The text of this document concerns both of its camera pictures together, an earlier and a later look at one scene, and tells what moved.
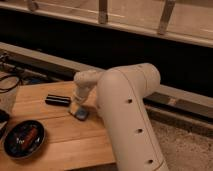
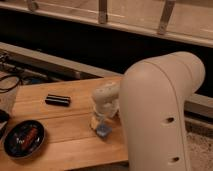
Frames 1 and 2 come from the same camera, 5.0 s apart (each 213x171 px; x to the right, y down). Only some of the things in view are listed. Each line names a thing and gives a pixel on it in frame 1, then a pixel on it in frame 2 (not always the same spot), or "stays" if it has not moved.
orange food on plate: [30, 137] stays
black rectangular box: [58, 100] stays
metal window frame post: [165, 16] stays
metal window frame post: [102, 12] stays
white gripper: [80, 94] to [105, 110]
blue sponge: [82, 113] to [103, 130]
